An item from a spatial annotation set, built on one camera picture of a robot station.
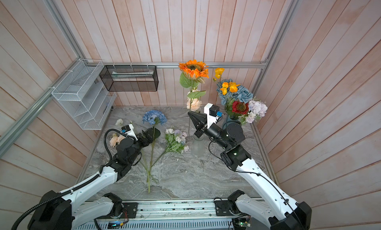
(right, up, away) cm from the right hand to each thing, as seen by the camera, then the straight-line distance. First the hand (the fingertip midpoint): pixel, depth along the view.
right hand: (189, 113), depth 59 cm
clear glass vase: (+6, -18, +27) cm, 33 cm away
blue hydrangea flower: (-23, -1, +39) cm, 45 cm away
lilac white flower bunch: (+34, +3, +14) cm, 37 cm away
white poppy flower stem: (-49, -4, +43) cm, 65 cm away
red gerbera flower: (+27, +4, +17) cm, 32 cm away
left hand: (-23, -10, +22) cm, 33 cm away
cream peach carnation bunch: (-48, -16, +36) cm, 62 cm away
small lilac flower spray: (-8, -16, +31) cm, 36 cm away
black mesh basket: (-39, +26, +38) cm, 60 cm away
